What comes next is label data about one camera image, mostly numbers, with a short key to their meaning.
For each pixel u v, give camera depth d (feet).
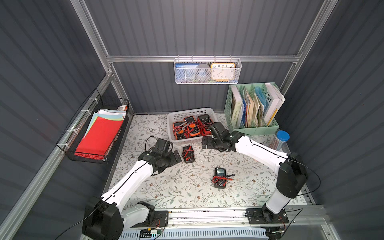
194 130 3.26
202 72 2.85
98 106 2.63
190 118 3.54
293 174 1.48
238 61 2.92
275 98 3.09
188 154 3.07
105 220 1.26
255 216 2.39
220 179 2.70
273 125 3.53
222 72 2.89
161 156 1.88
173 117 3.56
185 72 2.99
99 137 2.36
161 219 2.40
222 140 2.09
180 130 3.35
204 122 3.35
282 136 2.70
